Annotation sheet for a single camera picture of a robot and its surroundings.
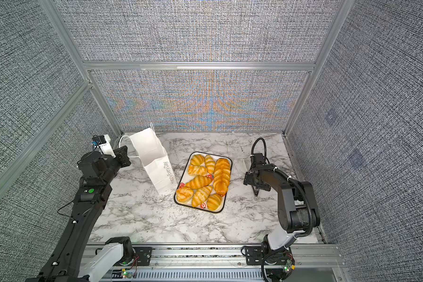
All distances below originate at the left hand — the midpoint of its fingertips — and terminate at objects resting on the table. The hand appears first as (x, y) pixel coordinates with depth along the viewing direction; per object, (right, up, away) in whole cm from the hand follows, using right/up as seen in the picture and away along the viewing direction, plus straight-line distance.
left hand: (129, 144), depth 73 cm
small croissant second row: (+25, -14, +24) cm, 37 cm away
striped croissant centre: (+27, -19, +19) cm, 38 cm away
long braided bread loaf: (+40, -15, +24) cm, 49 cm away
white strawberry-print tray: (+20, -18, +25) cm, 36 cm away
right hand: (+58, -18, +21) cm, 64 cm away
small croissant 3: (+35, -28, +13) cm, 47 cm away
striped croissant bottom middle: (+29, -25, +13) cm, 40 cm away
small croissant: (+26, -8, +28) cm, 39 cm away
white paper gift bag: (+1, -3, +22) cm, 22 cm away
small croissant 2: (+34, -11, +27) cm, 45 cm away
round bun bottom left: (+20, -25, +15) cm, 35 cm away
